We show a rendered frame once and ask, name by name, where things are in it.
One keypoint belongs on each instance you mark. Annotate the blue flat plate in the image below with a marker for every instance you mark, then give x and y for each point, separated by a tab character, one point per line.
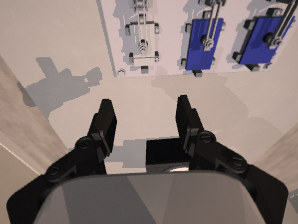
253	50

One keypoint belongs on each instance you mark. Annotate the blue rectangular plate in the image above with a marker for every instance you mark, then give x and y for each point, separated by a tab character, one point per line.
197	58

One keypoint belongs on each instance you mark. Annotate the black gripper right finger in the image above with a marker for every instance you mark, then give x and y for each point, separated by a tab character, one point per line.
269	194

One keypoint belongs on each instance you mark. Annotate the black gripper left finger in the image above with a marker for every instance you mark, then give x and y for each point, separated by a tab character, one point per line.
86	159

